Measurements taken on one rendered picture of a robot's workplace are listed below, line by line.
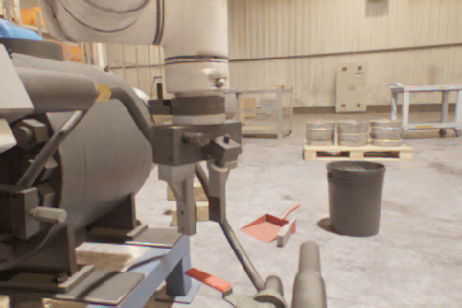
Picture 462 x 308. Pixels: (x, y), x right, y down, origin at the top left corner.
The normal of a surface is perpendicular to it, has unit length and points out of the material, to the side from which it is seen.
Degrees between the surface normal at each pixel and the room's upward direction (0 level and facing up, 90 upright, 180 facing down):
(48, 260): 90
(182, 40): 92
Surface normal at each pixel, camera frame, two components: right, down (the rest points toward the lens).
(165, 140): -0.66, 0.13
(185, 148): 0.75, 0.08
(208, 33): 0.51, 0.11
